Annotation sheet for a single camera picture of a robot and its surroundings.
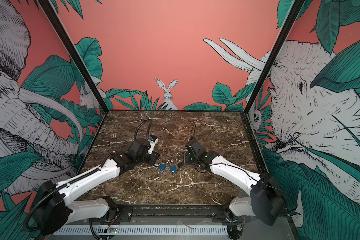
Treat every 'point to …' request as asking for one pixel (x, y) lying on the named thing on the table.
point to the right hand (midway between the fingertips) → (183, 157)
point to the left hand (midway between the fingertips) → (157, 153)
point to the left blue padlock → (162, 166)
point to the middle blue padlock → (173, 169)
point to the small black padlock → (180, 164)
